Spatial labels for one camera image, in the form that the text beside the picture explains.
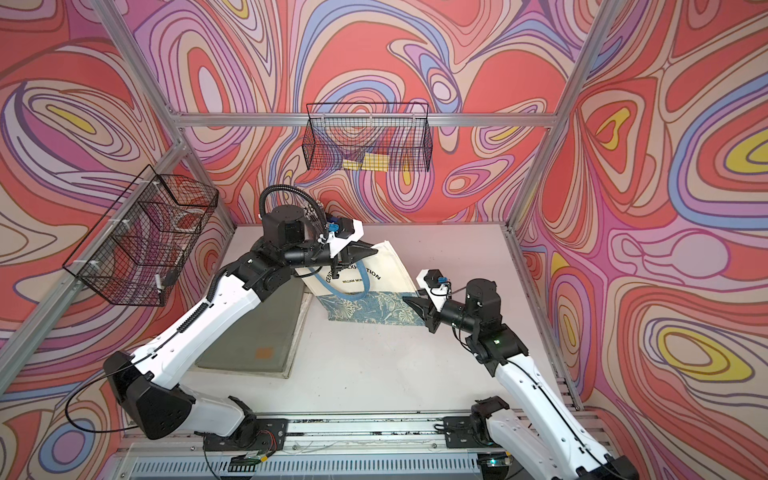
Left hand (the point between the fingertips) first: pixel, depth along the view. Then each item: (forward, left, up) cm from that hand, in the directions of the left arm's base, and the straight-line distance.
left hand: (375, 247), depth 64 cm
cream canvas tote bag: (-14, +26, -37) cm, 47 cm away
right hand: (-5, -8, -15) cm, 18 cm away
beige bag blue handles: (-3, +2, -13) cm, 13 cm away
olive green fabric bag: (-6, +34, -33) cm, 48 cm away
